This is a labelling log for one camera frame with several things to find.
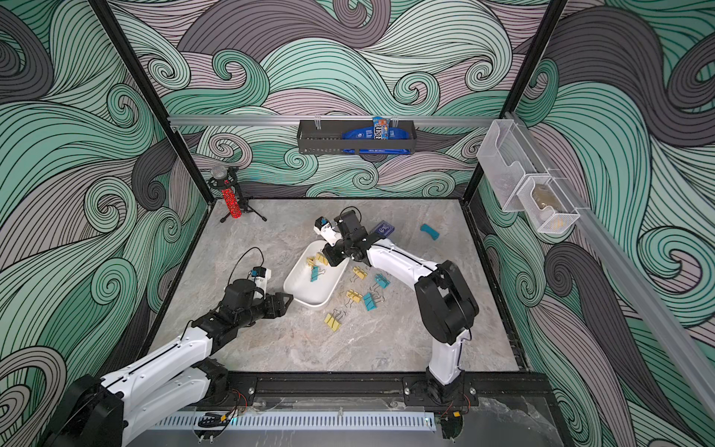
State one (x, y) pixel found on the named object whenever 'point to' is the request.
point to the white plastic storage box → (320, 293)
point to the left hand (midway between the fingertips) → (285, 294)
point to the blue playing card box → (383, 227)
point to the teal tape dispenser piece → (432, 232)
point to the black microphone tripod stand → (230, 182)
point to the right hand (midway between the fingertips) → (329, 249)
